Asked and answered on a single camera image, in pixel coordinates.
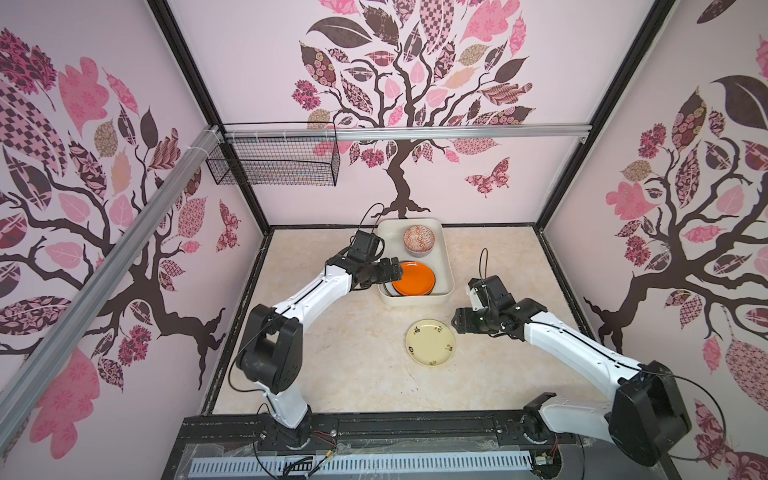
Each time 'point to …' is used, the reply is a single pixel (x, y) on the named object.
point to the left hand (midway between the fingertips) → (391, 276)
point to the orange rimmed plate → (417, 279)
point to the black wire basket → (298, 154)
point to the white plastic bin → (394, 230)
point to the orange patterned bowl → (419, 241)
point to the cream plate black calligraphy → (430, 342)
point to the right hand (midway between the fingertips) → (461, 318)
